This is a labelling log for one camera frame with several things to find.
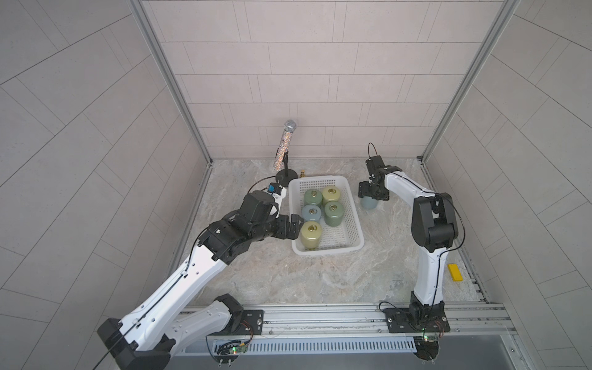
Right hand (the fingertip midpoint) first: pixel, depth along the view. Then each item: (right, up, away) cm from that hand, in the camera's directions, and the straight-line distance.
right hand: (368, 191), depth 101 cm
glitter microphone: (-34, +27, -13) cm, 45 cm away
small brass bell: (-30, +8, +7) cm, 31 cm away
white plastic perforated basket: (-12, -17, -13) cm, 25 cm away
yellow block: (+25, -27, -21) cm, 43 cm away
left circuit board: (-50, -44, -36) cm, 76 cm away
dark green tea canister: (-17, -7, -14) cm, 23 cm away
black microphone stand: (-38, +7, +6) cm, 39 cm away
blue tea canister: (-26, -7, -15) cm, 30 cm away
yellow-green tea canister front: (-26, -14, -19) cm, 35 cm away
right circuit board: (+9, -45, -33) cm, 57 cm away
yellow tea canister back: (-17, 0, -8) cm, 19 cm away
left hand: (-30, -6, -33) cm, 45 cm away
